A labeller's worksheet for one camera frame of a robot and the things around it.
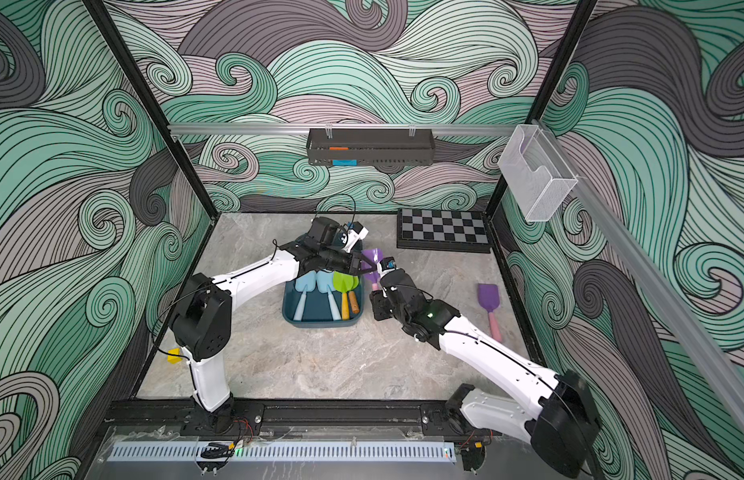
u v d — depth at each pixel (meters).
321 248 0.73
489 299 0.97
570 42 0.76
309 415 0.74
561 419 0.37
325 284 0.98
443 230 1.10
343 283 0.98
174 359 0.82
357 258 0.76
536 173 0.78
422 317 0.56
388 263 0.69
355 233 0.79
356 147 0.95
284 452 0.70
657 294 0.52
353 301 0.92
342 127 0.94
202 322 0.49
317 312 0.90
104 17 0.72
